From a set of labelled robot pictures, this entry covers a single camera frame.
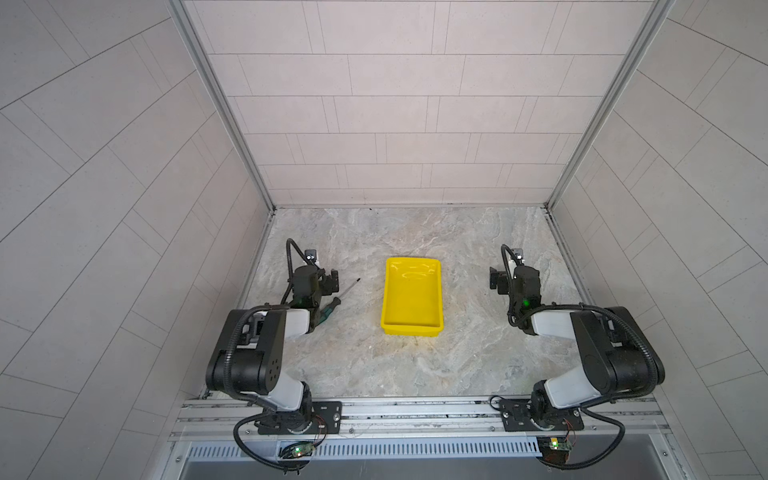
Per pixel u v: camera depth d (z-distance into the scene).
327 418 0.71
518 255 0.79
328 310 0.87
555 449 0.68
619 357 0.44
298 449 0.65
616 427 0.61
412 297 0.91
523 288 0.70
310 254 0.79
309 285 0.70
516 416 0.71
